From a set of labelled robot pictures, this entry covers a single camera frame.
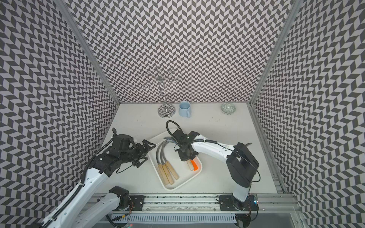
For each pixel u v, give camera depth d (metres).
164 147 0.92
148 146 0.68
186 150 0.59
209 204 0.75
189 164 0.80
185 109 1.07
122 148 0.57
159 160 0.87
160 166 0.84
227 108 1.12
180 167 0.85
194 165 0.82
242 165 0.45
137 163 0.71
